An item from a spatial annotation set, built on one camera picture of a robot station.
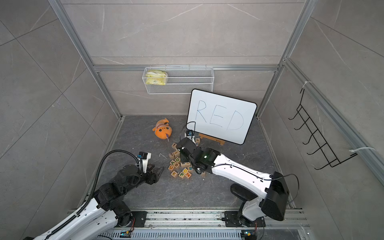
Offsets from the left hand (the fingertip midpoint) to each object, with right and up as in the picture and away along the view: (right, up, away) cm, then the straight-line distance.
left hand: (160, 165), depth 74 cm
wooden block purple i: (+3, +7, +25) cm, 26 cm away
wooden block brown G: (+6, -4, +16) cm, 18 cm away
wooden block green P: (+10, -9, +12) cm, 18 cm away
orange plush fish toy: (-5, +17, +27) cm, 32 cm away
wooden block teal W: (+15, -6, +14) cm, 21 cm away
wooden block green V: (+4, -3, +16) cm, 17 cm away
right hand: (+13, +7, +2) cm, 15 cm away
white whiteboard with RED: (+34, +26, +20) cm, 47 cm away
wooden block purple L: (+2, +1, +21) cm, 21 cm away
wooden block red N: (+14, -9, +12) cm, 20 cm away
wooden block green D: (+6, -1, +18) cm, 20 cm away
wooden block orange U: (+3, -5, +14) cm, 15 cm away
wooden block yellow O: (+12, -7, +14) cm, 19 cm away
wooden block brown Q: (+12, -3, +16) cm, 20 cm away
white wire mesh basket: (+6, +50, +21) cm, 55 cm away
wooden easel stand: (+36, +9, +25) cm, 45 cm away
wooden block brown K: (+5, -8, +12) cm, 15 cm away
